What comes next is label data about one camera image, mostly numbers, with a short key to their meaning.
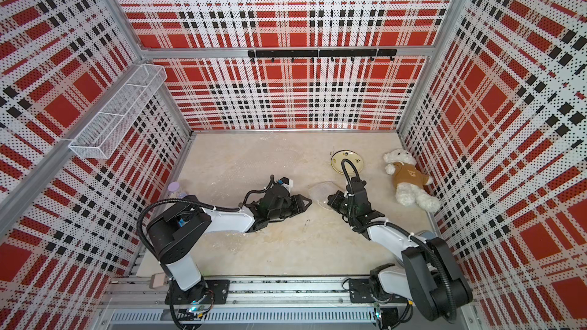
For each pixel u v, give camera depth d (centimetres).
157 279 75
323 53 89
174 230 49
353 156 110
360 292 73
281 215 76
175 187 91
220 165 109
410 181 93
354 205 68
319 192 91
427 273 42
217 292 73
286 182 85
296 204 78
